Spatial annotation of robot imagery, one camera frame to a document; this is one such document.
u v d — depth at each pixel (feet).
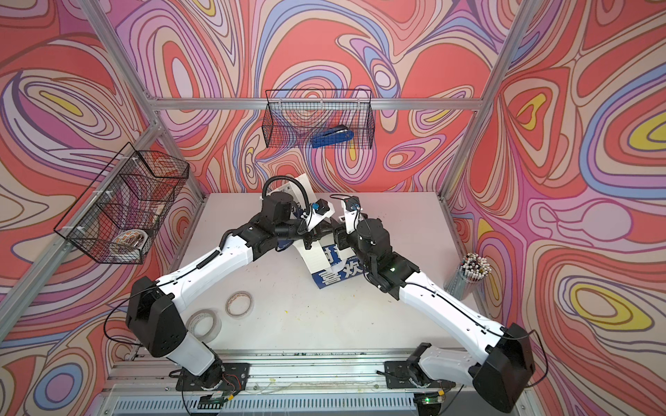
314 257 2.57
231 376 2.41
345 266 2.72
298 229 2.11
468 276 2.52
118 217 2.46
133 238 2.32
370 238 1.69
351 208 1.95
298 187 1.91
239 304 2.85
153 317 1.40
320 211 2.06
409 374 2.16
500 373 1.22
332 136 2.95
